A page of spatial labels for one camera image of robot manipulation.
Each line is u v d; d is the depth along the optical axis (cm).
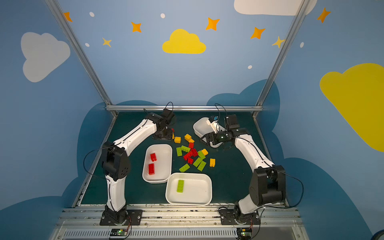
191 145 99
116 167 51
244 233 72
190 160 93
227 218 74
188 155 96
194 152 98
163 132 77
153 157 93
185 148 98
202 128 112
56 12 70
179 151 99
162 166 91
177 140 102
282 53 86
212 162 93
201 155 98
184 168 91
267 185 44
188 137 104
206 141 75
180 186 84
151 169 90
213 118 77
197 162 95
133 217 75
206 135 73
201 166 93
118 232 71
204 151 98
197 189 85
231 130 63
